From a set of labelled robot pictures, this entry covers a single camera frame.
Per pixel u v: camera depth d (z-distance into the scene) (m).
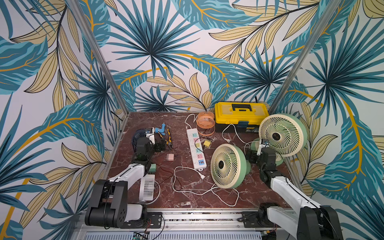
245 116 0.95
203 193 0.82
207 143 1.00
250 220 0.73
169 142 1.01
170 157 0.93
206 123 1.04
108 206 0.41
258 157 0.78
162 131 1.07
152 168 0.88
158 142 0.78
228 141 1.03
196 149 0.93
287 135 0.74
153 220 0.73
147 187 0.75
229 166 0.75
